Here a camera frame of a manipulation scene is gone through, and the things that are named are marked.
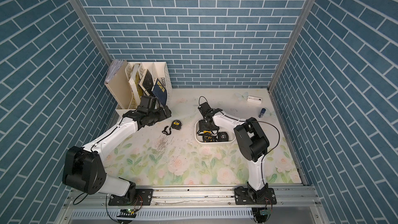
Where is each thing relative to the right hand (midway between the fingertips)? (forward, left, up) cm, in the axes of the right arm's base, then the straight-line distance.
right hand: (206, 127), depth 97 cm
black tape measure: (0, +20, +2) cm, 20 cm away
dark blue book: (+20, +34, +9) cm, 41 cm away
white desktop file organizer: (+31, +36, +19) cm, 51 cm away
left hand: (-1, +22, +14) cm, 26 cm away
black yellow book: (+20, +41, +17) cm, 49 cm away
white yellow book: (+13, +44, +25) cm, 52 cm away
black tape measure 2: (-6, -10, +2) cm, 12 cm away
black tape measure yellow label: (-8, -1, +1) cm, 8 cm away
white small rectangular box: (+26, -33, +1) cm, 42 cm away
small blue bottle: (+12, -35, +4) cm, 38 cm away
